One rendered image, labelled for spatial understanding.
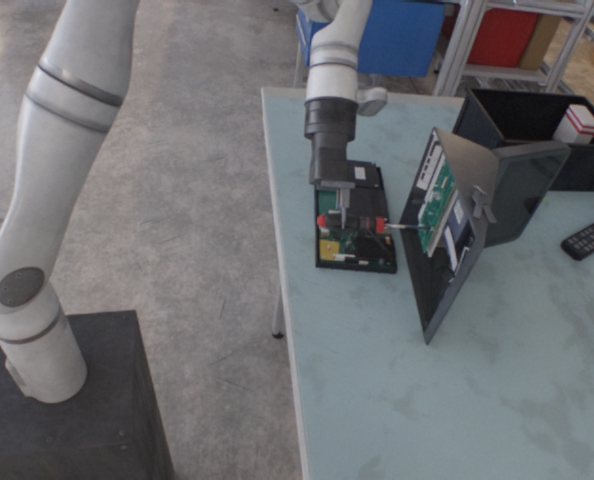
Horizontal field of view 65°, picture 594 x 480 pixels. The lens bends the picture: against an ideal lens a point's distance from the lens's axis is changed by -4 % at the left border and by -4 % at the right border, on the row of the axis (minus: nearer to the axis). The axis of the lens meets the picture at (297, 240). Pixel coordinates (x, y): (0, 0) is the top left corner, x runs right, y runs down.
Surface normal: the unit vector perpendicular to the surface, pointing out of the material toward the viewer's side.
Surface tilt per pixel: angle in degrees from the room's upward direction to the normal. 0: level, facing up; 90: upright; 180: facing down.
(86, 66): 53
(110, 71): 67
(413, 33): 90
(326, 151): 24
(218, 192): 0
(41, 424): 0
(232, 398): 0
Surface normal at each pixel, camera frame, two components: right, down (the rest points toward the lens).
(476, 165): 0.11, -0.69
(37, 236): 0.72, 0.47
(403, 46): 0.11, 0.73
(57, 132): 0.28, 0.42
